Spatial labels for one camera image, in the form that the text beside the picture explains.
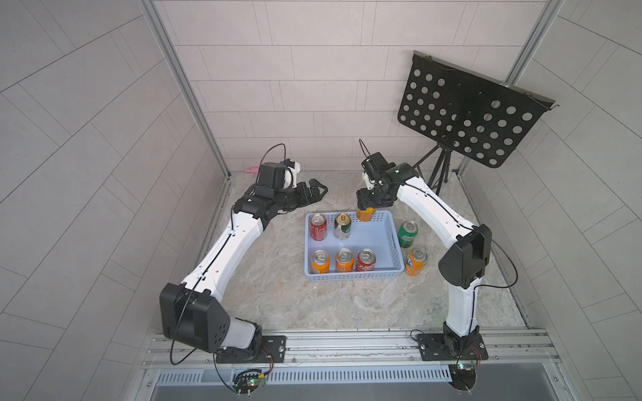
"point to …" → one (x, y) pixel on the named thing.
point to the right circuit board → (463, 376)
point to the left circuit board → (247, 381)
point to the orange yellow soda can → (365, 215)
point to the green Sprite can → (407, 233)
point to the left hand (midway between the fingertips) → (322, 190)
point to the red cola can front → (365, 260)
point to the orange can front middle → (344, 261)
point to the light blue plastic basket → (379, 236)
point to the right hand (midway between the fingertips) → (365, 202)
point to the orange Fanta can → (415, 261)
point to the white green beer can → (343, 226)
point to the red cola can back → (318, 226)
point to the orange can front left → (320, 262)
